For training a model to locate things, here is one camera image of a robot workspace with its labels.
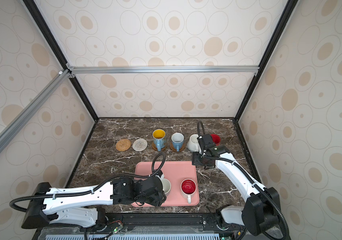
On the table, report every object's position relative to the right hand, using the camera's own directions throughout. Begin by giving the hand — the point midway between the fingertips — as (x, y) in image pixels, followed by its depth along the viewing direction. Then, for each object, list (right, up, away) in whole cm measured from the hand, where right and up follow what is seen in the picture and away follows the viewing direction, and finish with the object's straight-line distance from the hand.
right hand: (198, 159), depth 84 cm
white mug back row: (-2, +8, +11) cm, 14 cm away
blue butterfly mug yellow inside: (-24, +13, +13) cm, 30 cm away
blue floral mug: (-11, +11, +16) cm, 22 cm away
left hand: (-17, -16, -16) cm, 28 cm away
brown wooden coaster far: (-13, +4, +16) cm, 21 cm away
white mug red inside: (-6, -16, -1) cm, 17 cm away
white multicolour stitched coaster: (-38, +7, +19) cm, 43 cm away
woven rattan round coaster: (-49, +7, +19) cm, 53 cm away
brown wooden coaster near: (-27, +5, +17) cm, 32 cm away
